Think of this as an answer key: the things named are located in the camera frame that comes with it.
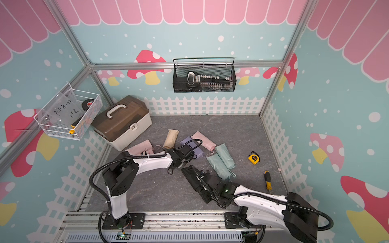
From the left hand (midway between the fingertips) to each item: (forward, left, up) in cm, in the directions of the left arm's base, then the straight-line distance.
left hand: (176, 161), depth 94 cm
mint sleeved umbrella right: (+5, -30, +2) cm, 30 cm away
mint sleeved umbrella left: (-8, -29, +2) cm, 30 cm away
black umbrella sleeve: (-22, -16, +24) cm, 37 cm away
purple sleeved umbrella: (+15, -7, +1) cm, 16 cm away
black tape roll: (+16, +45, +32) cm, 58 cm away
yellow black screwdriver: (-11, -54, 0) cm, 55 cm away
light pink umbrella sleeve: (+8, +24, +1) cm, 25 cm away
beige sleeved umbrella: (+16, +5, +1) cm, 17 cm away
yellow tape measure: (+2, -49, +1) cm, 49 cm away
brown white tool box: (+15, +33, +18) cm, 40 cm away
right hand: (-19, -16, +1) cm, 25 cm away
